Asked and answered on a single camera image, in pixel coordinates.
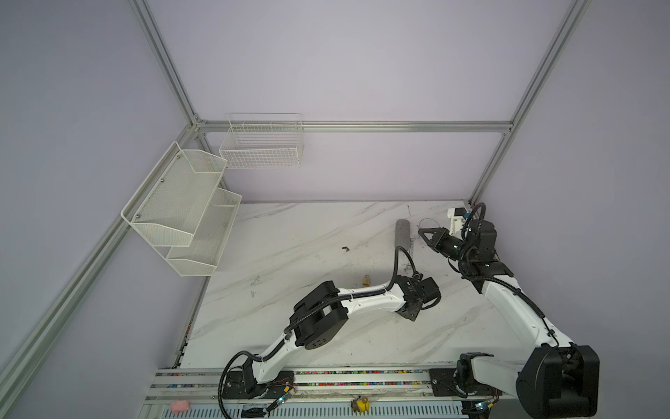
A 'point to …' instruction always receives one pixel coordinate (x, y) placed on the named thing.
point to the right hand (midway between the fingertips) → (418, 230)
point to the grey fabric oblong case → (402, 236)
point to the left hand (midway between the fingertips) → (402, 307)
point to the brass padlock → (366, 280)
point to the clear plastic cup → (427, 223)
